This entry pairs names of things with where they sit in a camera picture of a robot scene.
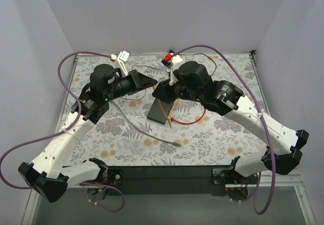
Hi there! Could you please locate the black network switch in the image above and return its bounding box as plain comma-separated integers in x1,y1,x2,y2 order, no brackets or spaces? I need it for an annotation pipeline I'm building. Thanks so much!
146,99,173,124

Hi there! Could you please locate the yellow ethernet cable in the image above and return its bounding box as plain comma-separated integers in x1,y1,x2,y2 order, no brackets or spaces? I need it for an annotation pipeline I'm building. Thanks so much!
158,98,179,128

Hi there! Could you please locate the red ethernet cable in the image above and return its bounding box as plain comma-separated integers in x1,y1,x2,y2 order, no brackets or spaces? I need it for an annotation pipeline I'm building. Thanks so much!
167,107,206,126

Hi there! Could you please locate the grey ethernet cable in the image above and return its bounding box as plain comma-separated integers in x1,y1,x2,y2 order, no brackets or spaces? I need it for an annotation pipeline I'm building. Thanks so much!
113,102,182,148

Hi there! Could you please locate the thin black power cable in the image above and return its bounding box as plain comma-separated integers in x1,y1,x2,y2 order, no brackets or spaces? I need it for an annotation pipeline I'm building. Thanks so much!
118,49,217,102

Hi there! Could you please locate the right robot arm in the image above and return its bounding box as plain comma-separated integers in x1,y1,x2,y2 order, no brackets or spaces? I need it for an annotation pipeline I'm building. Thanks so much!
152,61,309,183

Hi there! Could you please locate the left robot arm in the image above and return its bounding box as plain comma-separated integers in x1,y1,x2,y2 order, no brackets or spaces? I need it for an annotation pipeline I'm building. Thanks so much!
18,64,157,203

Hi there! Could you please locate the floral patterned table mat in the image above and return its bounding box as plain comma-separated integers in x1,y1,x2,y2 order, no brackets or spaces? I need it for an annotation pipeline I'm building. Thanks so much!
64,53,267,166

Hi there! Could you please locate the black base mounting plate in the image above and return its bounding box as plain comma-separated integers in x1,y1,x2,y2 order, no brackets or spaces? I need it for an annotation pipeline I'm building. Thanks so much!
78,165,261,203

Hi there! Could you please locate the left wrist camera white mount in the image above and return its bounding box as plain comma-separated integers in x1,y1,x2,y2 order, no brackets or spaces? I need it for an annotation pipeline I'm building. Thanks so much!
110,51,130,77

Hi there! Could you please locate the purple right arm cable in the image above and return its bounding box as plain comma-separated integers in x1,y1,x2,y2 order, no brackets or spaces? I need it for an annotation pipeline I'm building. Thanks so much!
174,44,276,215

